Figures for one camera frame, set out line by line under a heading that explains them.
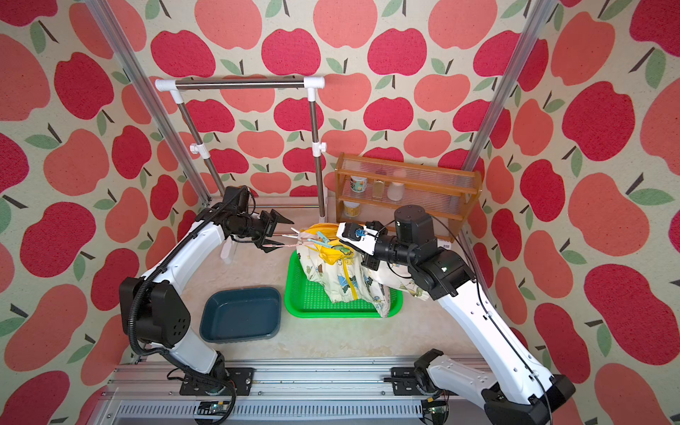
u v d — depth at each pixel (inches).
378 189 38.6
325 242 25.9
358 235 19.4
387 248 20.8
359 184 39.6
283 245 32.9
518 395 14.4
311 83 26.4
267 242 30.2
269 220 29.1
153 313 17.7
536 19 27.8
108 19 27.8
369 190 40.1
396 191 39.4
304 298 35.7
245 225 27.8
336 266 33.9
